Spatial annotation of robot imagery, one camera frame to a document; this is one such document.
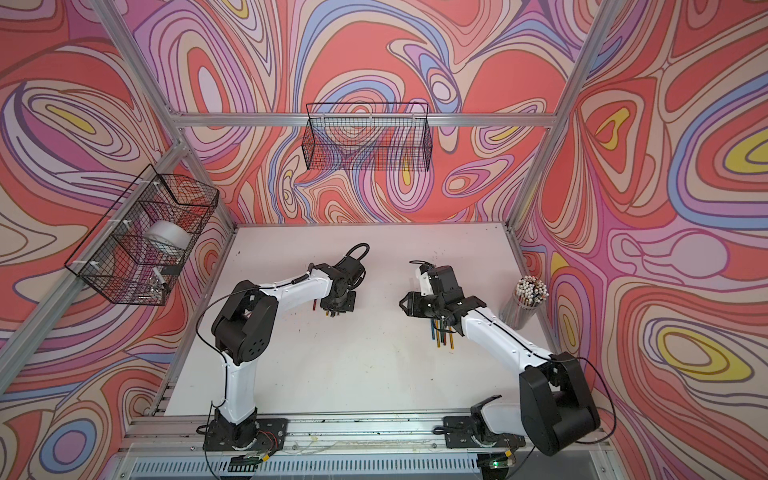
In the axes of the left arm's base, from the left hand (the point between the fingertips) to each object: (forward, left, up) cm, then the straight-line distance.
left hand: (348, 308), depth 97 cm
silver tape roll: (+4, +43, +32) cm, 53 cm away
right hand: (-6, -19, +10) cm, 22 cm away
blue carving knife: (-8, -27, +1) cm, 28 cm away
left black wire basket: (+3, +53, +26) cm, 59 cm away
